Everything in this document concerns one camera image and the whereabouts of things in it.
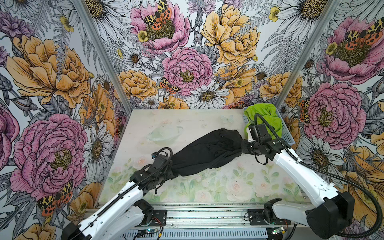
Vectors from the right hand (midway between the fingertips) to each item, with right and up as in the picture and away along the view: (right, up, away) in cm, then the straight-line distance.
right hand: (243, 152), depth 80 cm
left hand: (-39, -14, 0) cm, 41 cm away
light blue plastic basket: (+35, +7, +20) cm, 41 cm away
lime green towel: (+27, +23, +29) cm, 46 cm away
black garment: (-16, -2, +13) cm, 21 cm away
